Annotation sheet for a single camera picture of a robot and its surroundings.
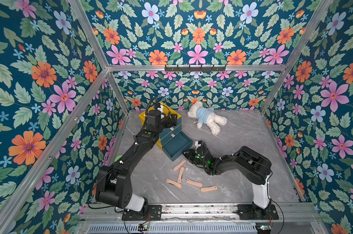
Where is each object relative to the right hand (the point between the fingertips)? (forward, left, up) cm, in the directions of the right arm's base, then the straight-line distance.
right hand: (185, 149), depth 92 cm
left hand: (+11, +7, +19) cm, 23 cm away
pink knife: (-19, +6, -6) cm, 21 cm away
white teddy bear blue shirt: (+26, -15, +5) cm, 30 cm away
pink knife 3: (-22, -14, -5) cm, 27 cm away
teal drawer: (-3, +10, +22) cm, 24 cm away
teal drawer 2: (+1, +6, +2) cm, 6 cm away
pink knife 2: (-18, -6, -6) cm, 20 cm away
